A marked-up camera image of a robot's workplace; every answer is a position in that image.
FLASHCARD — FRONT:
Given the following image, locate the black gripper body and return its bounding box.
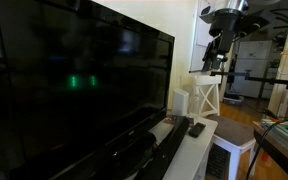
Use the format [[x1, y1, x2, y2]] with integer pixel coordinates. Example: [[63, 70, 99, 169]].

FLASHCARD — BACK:
[[208, 8, 243, 56]]

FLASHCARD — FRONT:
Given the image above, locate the long black sound bar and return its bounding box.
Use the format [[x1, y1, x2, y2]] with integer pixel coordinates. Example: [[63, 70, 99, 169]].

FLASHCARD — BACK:
[[133, 115, 191, 180]]

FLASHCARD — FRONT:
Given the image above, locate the white refrigerator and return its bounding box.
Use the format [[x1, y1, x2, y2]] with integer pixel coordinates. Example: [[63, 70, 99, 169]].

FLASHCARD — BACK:
[[231, 40, 274, 100]]

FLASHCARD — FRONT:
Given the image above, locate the black horizontal boom rod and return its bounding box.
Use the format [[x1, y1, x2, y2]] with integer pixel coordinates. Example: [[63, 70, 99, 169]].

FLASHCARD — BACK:
[[188, 68, 288, 93]]

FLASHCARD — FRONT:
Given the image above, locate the white box speaker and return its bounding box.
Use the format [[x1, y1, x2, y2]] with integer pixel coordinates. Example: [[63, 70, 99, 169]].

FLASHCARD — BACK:
[[172, 88, 190, 117]]

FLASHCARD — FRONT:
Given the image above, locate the grey seat cushion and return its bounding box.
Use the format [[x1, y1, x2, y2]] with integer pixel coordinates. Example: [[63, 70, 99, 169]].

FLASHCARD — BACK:
[[206, 114, 256, 147]]

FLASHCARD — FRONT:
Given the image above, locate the black remote control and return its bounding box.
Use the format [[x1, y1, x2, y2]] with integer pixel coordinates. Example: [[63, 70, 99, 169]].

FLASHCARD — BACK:
[[188, 122, 207, 139]]

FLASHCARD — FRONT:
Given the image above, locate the small dark card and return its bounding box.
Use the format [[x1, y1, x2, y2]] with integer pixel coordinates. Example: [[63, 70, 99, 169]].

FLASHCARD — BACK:
[[164, 114, 181, 125]]

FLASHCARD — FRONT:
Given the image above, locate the white tv table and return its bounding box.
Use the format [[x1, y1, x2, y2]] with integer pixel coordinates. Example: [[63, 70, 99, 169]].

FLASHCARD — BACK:
[[123, 114, 219, 180]]

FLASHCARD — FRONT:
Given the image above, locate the black ribbed panel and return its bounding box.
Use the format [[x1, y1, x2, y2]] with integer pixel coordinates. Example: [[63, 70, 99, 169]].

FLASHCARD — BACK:
[[206, 143, 231, 180]]

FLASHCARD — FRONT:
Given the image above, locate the dark wooden desk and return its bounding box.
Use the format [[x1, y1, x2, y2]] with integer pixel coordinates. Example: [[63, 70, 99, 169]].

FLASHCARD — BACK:
[[252, 121, 288, 180]]

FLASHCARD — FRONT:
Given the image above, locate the large black flat television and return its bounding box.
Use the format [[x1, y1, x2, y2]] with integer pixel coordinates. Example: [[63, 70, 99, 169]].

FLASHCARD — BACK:
[[0, 0, 176, 180]]

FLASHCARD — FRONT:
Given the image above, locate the white wall board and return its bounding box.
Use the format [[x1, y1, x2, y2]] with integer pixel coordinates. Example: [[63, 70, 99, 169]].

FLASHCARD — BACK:
[[189, 0, 222, 72]]

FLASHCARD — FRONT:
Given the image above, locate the black cable bundle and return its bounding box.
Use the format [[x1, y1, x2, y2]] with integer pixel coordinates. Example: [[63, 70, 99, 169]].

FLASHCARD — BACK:
[[245, 7, 288, 180]]

